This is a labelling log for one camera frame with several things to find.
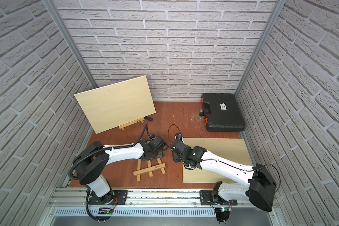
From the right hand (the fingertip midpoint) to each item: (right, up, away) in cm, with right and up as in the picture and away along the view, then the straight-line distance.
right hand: (179, 151), depth 80 cm
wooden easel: (-38, +14, +18) cm, 44 cm away
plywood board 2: (+36, -1, +14) cm, 39 cm away
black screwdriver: (-23, +19, +25) cm, 39 cm away
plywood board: (-45, +27, +9) cm, 54 cm away
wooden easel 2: (-18, -10, 0) cm, 20 cm away
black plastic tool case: (+33, +23, +23) cm, 47 cm away
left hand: (-11, -3, +9) cm, 14 cm away
